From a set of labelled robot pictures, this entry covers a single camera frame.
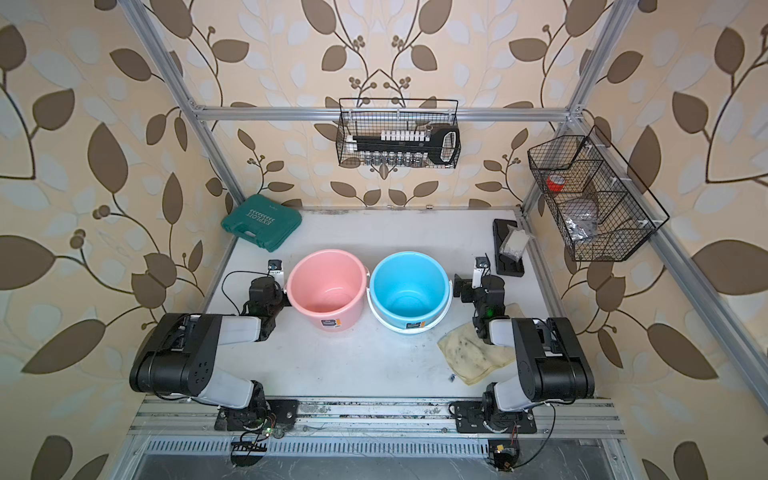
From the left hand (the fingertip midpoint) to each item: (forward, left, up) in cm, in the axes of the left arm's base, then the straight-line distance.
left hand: (284, 279), depth 95 cm
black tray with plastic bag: (+14, -75, +2) cm, 76 cm away
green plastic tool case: (+26, +14, -1) cm, 29 cm away
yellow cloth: (-22, -58, -5) cm, 62 cm away
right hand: (+1, -61, +2) cm, 61 cm away
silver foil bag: (-4, -79, +29) cm, 84 cm away
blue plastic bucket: (-2, -40, -3) cm, 40 cm away
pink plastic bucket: (-1, -14, -3) cm, 15 cm away
